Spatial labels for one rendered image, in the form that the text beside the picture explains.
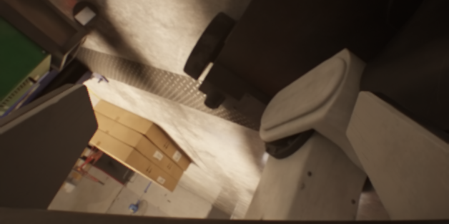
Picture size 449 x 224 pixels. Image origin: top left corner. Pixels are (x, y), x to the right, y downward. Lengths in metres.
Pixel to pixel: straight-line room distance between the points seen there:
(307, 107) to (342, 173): 0.12
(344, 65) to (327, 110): 0.06
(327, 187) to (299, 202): 0.05
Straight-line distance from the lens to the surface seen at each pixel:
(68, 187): 12.10
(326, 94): 0.28
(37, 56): 1.10
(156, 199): 11.38
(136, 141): 2.35
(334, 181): 0.36
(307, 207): 0.33
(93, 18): 1.17
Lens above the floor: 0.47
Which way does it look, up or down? 26 degrees down
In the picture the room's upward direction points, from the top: 149 degrees counter-clockwise
